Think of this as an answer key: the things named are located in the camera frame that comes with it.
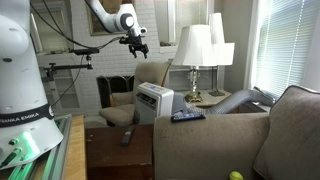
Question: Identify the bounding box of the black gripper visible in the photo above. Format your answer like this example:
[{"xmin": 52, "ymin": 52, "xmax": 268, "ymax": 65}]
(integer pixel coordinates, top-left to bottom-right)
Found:
[{"xmin": 119, "ymin": 34, "xmax": 150, "ymax": 60}]

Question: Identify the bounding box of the white portable air cooler unit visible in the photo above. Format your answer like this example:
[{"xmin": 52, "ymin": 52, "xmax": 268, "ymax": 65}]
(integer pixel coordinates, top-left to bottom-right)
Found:
[{"xmin": 133, "ymin": 81, "xmax": 175, "ymax": 126}]

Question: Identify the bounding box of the beige armchair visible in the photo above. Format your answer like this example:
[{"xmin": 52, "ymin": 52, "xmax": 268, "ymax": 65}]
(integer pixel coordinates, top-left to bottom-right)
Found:
[{"xmin": 98, "ymin": 60, "xmax": 173, "ymax": 127}]

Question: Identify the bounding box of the black fireplace screen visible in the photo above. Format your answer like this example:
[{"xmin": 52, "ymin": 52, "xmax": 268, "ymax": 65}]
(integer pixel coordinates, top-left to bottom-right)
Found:
[{"xmin": 96, "ymin": 74, "xmax": 136, "ymax": 109}]

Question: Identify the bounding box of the framed painting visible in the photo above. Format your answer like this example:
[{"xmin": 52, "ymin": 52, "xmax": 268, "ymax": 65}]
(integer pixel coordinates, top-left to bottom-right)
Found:
[{"xmin": 85, "ymin": 0, "xmax": 138, "ymax": 37}]

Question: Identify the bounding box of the lamp with pleated white shade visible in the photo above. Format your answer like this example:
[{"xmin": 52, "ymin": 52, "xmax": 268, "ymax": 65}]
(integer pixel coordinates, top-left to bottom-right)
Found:
[{"xmin": 171, "ymin": 24, "xmax": 218, "ymax": 104}]

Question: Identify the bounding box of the black remote with blue buttons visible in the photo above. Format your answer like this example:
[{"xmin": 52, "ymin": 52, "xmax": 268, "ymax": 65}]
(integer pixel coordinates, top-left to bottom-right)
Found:
[{"xmin": 170, "ymin": 112, "xmax": 207, "ymax": 123}]

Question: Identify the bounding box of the tall lamp with white shade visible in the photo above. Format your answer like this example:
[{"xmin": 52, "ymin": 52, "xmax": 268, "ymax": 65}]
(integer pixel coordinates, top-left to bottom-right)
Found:
[{"xmin": 208, "ymin": 12, "xmax": 236, "ymax": 98}]

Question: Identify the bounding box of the black remote with white buttons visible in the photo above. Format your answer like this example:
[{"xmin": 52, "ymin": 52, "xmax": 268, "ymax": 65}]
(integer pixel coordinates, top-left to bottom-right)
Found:
[{"xmin": 119, "ymin": 125, "xmax": 136, "ymax": 147}]

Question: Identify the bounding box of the beige lamp table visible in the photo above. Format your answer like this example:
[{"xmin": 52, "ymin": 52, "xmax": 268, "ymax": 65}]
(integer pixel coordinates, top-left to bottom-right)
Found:
[{"xmin": 176, "ymin": 89, "xmax": 234, "ymax": 108}]

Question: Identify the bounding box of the white built-in shelf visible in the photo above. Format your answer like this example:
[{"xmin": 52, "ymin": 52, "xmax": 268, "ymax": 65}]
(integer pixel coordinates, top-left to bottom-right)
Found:
[{"xmin": 31, "ymin": 0, "xmax": 83, "ymax": 113}]

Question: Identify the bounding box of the dark wooden side table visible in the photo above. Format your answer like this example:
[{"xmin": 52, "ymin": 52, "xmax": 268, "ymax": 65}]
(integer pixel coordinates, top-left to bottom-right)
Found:
[{"xmin": 84, "ymin": 123, "xmax": 155, "ymax": 180}]

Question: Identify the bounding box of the beige fabric sofa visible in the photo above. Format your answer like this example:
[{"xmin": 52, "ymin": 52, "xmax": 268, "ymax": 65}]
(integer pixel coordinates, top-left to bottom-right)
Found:
[{"xmin": 153, "ymin": 84, "xmax": 320, "ymax": 180}]

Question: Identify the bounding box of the light wooden table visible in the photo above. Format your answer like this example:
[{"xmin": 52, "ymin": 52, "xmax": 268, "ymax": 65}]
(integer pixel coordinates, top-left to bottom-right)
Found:
[{"xmin": 33, "ymin": 114, "xmax": 88, "ymax": 180}]

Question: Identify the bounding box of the narrow white window blind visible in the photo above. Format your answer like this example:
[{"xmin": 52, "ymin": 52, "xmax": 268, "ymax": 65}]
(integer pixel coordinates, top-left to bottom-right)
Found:
[{"xmin": 254, "ymin": 0, "xmax": 320, "ymax": 99}]

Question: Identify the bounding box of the yellow tennis ball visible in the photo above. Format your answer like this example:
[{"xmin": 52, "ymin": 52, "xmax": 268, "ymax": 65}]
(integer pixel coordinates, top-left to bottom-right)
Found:
[{"xmin": 228, "ymin": 170, "xmax": 244, "ymax": 180}]

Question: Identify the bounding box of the black stereo camera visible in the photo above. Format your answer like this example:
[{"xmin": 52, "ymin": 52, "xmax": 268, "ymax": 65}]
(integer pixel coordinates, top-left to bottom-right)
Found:
[{"xmin": 72, "ymin": 47, "xmax": 101, "ymax": 56}]

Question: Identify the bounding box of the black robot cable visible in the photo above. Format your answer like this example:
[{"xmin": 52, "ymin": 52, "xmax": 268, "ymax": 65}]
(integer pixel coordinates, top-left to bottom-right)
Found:
[{"xmin": 29, "ymin": 0, "xmax": 126, "ymax": 51}]

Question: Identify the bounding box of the black camera cable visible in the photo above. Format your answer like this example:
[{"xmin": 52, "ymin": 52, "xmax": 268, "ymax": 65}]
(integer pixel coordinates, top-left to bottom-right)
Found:
[{"xmin": 49, "ymin": 54, "xmax": 85, "ymax": 108}]

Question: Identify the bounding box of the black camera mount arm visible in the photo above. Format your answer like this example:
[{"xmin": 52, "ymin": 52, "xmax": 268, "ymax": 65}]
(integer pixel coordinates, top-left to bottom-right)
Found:
[{"xmin": 43, "ymin": 54, "xmax": 94, "ymax": 81}]

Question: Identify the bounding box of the grey flexible exhaust hose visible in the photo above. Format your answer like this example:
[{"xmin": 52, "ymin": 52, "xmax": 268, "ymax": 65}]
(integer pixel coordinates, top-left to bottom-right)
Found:
[{"xmin": 173, "ymin": 88, "xmax": 278, "ymax": 116}]

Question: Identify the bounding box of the aluminium rail frame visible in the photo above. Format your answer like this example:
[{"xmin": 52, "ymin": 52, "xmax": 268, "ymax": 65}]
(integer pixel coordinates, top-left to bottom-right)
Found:
[{"xmin": 6, "ymin": 113, "xmax": 73, "ymax": 180}]

